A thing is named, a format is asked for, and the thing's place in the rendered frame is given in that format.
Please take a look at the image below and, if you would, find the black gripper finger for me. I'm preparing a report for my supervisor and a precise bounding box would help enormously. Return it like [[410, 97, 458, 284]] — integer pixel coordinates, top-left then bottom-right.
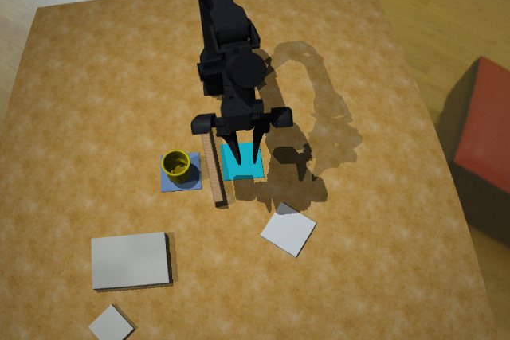
[[216, 132, 241, 165], [253, 127, 269, 164]]

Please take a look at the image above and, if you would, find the light grey square tile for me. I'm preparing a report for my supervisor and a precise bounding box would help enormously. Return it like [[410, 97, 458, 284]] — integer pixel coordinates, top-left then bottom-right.
[[260, 202, 316, 257]]

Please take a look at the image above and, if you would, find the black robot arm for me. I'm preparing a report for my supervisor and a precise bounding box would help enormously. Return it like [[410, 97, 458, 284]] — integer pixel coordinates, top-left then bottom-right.
[[197, 0, 267, 132]]

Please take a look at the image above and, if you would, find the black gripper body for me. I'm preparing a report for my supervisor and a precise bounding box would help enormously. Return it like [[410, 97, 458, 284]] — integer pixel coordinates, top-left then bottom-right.
[[191, 84, 293, 135]]

